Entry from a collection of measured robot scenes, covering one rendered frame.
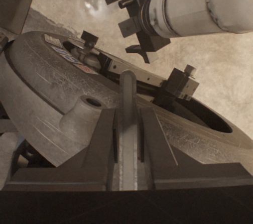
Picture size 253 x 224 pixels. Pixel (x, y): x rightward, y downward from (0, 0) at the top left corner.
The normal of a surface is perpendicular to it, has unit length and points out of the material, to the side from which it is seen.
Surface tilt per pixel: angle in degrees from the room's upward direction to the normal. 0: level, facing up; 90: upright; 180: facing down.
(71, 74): 65
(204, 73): 0
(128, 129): 4
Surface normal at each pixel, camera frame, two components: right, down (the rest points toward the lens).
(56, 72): 0.08, -0.68
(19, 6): 0.07, 0.31
